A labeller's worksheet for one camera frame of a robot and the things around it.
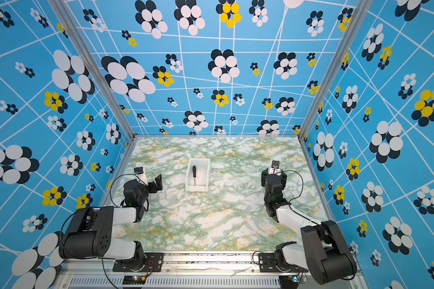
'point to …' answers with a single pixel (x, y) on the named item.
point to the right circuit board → (289, 282)
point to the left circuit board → (134, 280)
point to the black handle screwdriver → (194, 170)
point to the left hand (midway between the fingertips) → (152, 175)
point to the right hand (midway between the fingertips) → (277, 170)
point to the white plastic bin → (202, 179)
